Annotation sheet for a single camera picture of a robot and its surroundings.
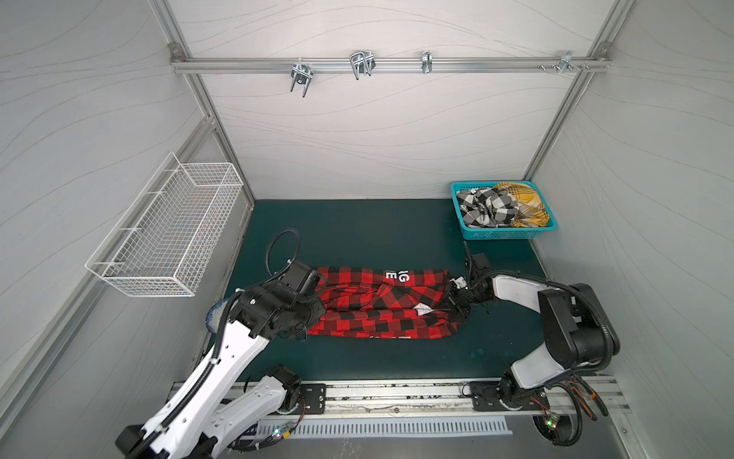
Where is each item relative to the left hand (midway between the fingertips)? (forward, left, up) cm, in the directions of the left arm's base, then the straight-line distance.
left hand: (325, 307), depth 71 cm
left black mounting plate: (-17, +3, -17) cm, 25 cm away
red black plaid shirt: (+7, -16, -14) cm, 22 cm away
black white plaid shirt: (+46, -55, -10) cm, 72 cm away
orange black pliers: (-12, -67, -17) cm, 70 cm away
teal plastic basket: (+35, -58, -12) cm, 68 cm away
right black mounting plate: (-16, -42, -17) cm, 49 cm away
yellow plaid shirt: (+42, -69, -8) cm, 82 cm away
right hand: (+10, -33, -16) cm, 37 cm away
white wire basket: (+10, +39, +13) cm, 43 cm away
